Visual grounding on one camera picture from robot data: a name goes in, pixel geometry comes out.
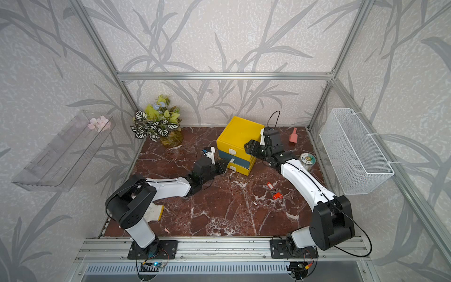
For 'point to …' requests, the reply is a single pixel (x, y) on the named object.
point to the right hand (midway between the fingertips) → (247, 146)
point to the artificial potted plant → (159, 121)
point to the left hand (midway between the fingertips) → (229, 161)
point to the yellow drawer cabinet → (231, 143)
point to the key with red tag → (270, 185)
